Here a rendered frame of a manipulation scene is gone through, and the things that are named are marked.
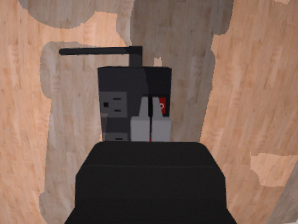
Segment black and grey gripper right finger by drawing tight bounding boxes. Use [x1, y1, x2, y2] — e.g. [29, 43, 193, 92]
[150, 97, 171, 142]

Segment black power strip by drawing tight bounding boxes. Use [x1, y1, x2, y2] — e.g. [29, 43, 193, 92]
[59, 46, 172, 141]

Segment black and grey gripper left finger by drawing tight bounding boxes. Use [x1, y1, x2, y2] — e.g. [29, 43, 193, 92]
[131, 97, 151, 142]

